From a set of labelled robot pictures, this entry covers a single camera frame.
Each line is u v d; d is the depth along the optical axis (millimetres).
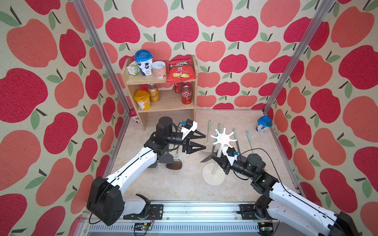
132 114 1046
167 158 940
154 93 909
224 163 650
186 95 884
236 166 637
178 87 959
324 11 703
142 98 858
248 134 1052
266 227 718
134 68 778
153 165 565
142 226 718
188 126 568
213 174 864
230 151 589
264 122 1010
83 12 706
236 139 557
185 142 602
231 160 627
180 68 782
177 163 913
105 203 401
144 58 737
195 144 603
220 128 1095
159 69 747
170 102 973
